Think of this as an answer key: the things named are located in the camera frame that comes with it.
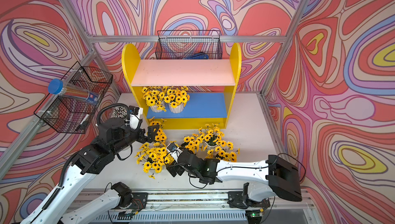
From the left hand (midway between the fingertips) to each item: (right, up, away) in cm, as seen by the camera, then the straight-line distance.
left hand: (152, 123), depth 67 cm
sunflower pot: (+33, -15, +10) cm, 38 cm away
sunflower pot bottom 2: (+7, -17, +4) cm, 19 cm away
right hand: (+8, -19, +8) cm, 22 cm away
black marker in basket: (-35, 0, +6) cm, 36 cm away
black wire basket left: (-42, +4, +5) cm, 43 cm away
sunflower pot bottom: (+9, +12, +13) cm, 20 cm away
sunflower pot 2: (+27, -8, +15) cm, 32 cm away
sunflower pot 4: (-2, -18, +6) cm, 19 cm away
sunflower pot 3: (-3, +13, +14) cm, 19 cm away
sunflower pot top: (+17, -11, +10) cm, 23 cm away
